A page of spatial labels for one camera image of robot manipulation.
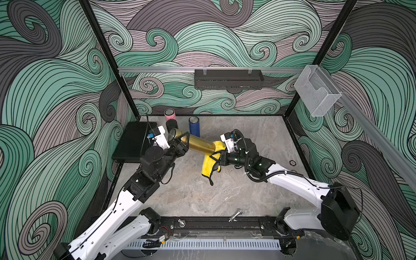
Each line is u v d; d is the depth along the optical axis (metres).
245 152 0.57
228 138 0.69
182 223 0.71
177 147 0.56
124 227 0.55
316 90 0.80
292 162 0.95
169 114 0.92
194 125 0.91
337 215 0.40
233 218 0.75
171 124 0.88
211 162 0.72
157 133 0.57
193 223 0.77
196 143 0.71
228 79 0.96
